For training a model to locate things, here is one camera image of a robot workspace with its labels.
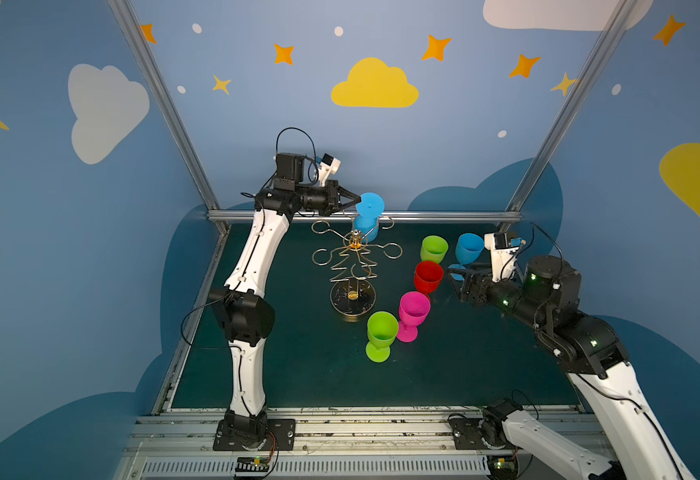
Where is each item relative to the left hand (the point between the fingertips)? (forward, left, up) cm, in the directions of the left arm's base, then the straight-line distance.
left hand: (357, 198), depth 76 cm
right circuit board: (-54, -37, -41) cm, 77 cm away
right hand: (-21, -23, 0) cm, 32 cm away
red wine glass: (-9, -22, -21) cm, 32 cm away
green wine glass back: (-24, -8, -28) cm, 37 cm away
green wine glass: (+4, -26, -25) cm, 36 cm away
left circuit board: (-54, +25, -40) cm, 72 cm away
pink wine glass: (-17, -17, -28) cm, 37 cm away
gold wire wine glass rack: (-8, 0, -35) cm, 36 cm away
